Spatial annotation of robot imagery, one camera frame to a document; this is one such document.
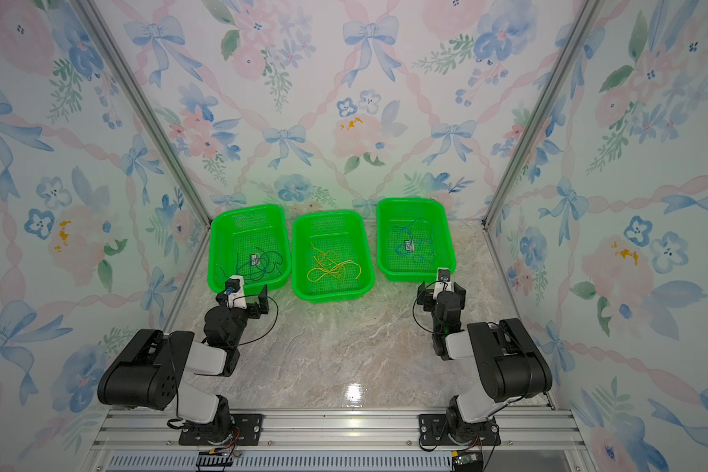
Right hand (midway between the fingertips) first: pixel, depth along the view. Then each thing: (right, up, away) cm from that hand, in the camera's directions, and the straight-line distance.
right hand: (443, 282), depth 93 cm
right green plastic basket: (-10, +25, +23) cm, 36 cm away
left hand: (-59, 0, -4) cm, 59 cm away
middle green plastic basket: (-33, +17, +21) cm, 42 cm away
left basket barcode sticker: (-65, +7, +14) cm, 67 cm away
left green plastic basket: (-67, +13, +20) cm, 72 cm away
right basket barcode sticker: (-7, +12, +20) cm, 24 cm away
